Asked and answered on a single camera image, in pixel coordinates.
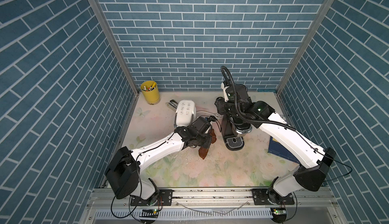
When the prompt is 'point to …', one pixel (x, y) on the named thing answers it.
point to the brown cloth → (203, 151)
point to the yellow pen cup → (150, 90)
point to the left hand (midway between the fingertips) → (213, 143)
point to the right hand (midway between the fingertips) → (221, 102)
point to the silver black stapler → (172, 104)
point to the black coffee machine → (233, 131)
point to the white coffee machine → (185, 113)
